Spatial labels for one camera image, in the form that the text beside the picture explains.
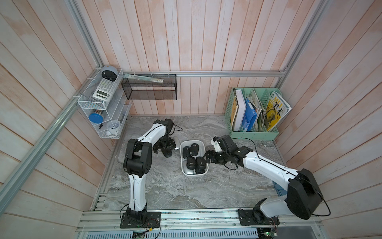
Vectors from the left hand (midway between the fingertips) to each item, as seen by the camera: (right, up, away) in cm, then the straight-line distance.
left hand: (165, 151), depth 95 cm
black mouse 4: (+22, -7, -7) cm, 24 cm away
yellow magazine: (+75, +28, +3) cm, 80 cm away
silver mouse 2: (+15, -12, -6) cm, 19 cm away
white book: (+48, +25, -3) cm, 54 cm away
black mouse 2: (+18, +1, 0) cm, 18 cm away
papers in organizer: (+64, +20, +3) cm, 67 cm away
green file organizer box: (+41, +28, -7) cm, 50 cm away
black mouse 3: (+16, -6, -7) cm, 19 cm away
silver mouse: (+8, +4, +2) cm, 9 cm away
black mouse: (+13, -1, +1) cm, 13 cm away
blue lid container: (-34, +20, -18) cm, 44 cm away
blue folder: (+55, +22, +1) cm, 59 cm away
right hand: (+25, -2, -10) cm, 27 cm away
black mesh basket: (-21, +43, +12) cm, 49 cm away
